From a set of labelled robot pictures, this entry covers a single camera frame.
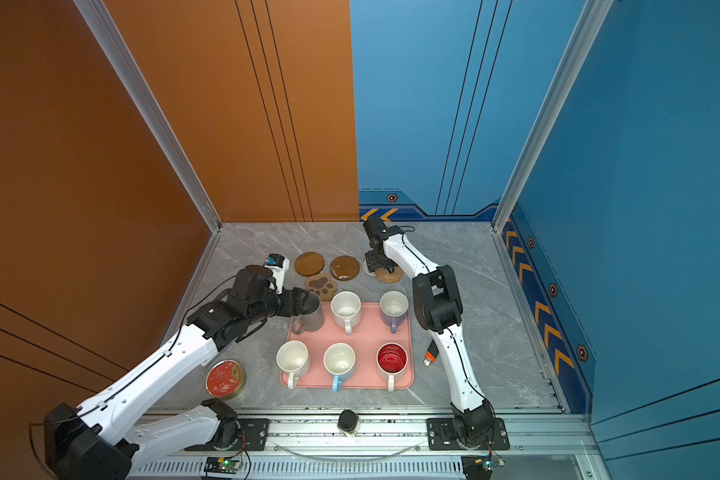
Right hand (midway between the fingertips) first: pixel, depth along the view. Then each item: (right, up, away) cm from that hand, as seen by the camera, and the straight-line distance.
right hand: (382, 263), depth 105 cm
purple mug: (+3, -14, -11) cm, 18 cm away
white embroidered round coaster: (-6, -2, 0) cm, 6 cm away
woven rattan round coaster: (0, -4, 0) cm, 4 cm away
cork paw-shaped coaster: (-20, -7, -3) cm, 22 cm away
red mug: (+2, -27, -22) cm, 35 cm away
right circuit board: (+22, -47, -35) cm, 62 cm away
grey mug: (-21, -14, -22) cm, 33 cm away
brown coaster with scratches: (-14, -2, +1) cm, 14 cm away
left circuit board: (-39, -47, -34) cm, 70 cm away
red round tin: (-43, -30, -26) cm, 58 cm away
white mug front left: (-26, -26, -21) cm, 42 cm away
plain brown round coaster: (-27, 0, +3) cm, 27 cm away
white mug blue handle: (-13, -27, -21) cm, 36 cm away
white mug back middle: (-12, -14, -11) cm, 21 cm away
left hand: (-23, -6, -27) cm, 36 cm away
